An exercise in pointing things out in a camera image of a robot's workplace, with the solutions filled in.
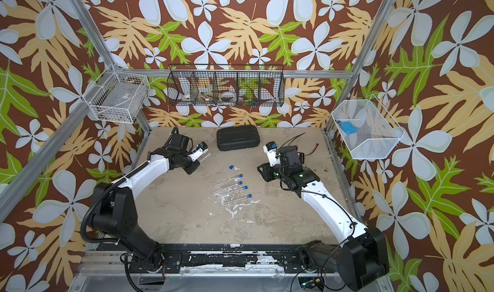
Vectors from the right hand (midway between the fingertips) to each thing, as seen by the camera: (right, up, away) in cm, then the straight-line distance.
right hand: (260, 166), depth 81 cm
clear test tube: (-27, +3, +10) cm, 29 cm away
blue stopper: (-14, -3, +22) cm, 26 cm away
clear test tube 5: (-12, -18, +10) cm, 23 cm away
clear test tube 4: (-14, -13, +13) cm, 23 cm away
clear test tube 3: (-17, -13, +14) cm, 26 cm away
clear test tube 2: (-16, -10, +17) cm, 25 cm away
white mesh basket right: (+48, +13, -3) cm, 50 cm away
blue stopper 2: (-9, -7, +18) cm, 21 cm away
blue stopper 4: (-6, -13, +14) cm, 20 cm away
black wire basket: (-16, +40, +17) cm, 46 cm away
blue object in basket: (+41, +17, +6) cm, 45 cm away
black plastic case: (-11, +13, +27) cm, 32 cm away
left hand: (-30, +2, +11) cm, 32 cm away
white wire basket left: (-65, +31, +5) cm, 72 cm away
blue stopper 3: (-9, -10, +15) cm, 20 cm away
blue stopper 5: (-4, -16, +11) cm, 20 cm away
